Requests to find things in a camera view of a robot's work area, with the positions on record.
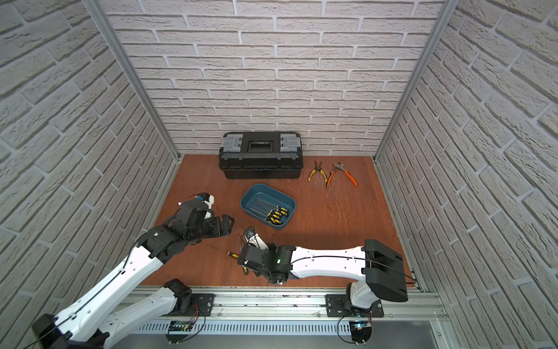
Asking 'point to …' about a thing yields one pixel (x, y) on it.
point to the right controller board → (360, 331)
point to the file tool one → (228, 253)
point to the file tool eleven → (282, 211)
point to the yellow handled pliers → (316, 169)
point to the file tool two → (245, 270)
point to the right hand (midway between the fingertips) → (260, 253)
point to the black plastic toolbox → (261, 155)
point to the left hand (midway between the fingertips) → (227, 219)
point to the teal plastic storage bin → (270, 195)
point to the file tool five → (269, 218)
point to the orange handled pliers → (341, 166)
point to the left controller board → (178, 330)
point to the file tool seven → (279, 223)
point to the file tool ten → (279, 214)
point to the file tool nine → (280, 219)
